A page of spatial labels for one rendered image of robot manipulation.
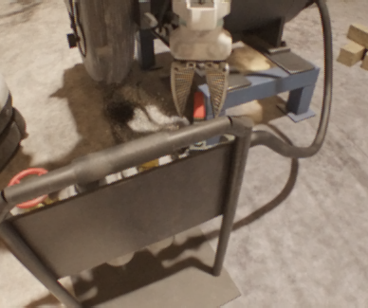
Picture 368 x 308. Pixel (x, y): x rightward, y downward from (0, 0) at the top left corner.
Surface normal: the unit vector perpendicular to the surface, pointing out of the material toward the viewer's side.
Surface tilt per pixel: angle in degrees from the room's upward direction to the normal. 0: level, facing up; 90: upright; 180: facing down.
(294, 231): 0
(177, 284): 0
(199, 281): 0
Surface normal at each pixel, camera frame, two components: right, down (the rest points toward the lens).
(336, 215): 0.00, -0.71
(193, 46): -0.07, 0.72
